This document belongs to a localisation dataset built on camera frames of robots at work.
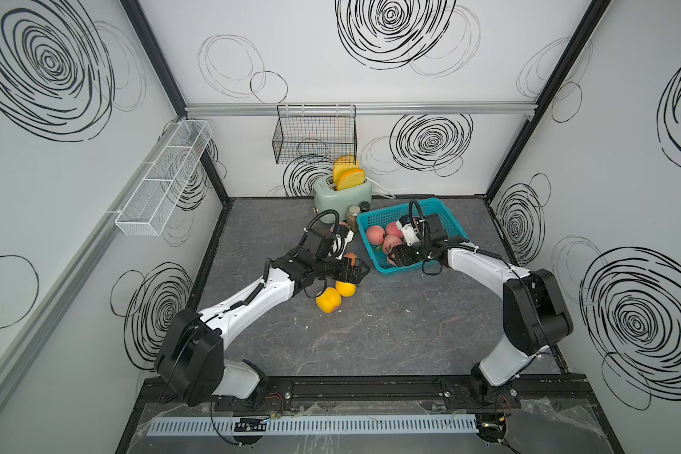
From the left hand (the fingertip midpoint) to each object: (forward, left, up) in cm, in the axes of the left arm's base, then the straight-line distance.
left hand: (357, 266), depth 80 cm
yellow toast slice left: (+39, +5, +6) cm, 40 cm away
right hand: (+10, -15, -7) cm, 19 cm away
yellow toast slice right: (+34, +2, +4) cm, 34 cm away
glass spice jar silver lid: (+26, +1, -7) cm, 27 cm away
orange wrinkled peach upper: (+11, +1, -11) cm, 16 cm away
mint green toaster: (+30, +11, -3) cm, 32 cm away
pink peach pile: (+7, -11, -7) cm, 14 cm away
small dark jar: (+30, -3, -6) cm, 31 cm away
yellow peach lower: (-5, +8, -11) cm, 15 cm away
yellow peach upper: (-1, +3, -12) cm, 12 cm away
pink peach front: (+16, -12, -9) cm, 23 cm away
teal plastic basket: (+11, -7, -8) cm, 15 cm away
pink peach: (+20, -7, -10) cm, 23 cm away
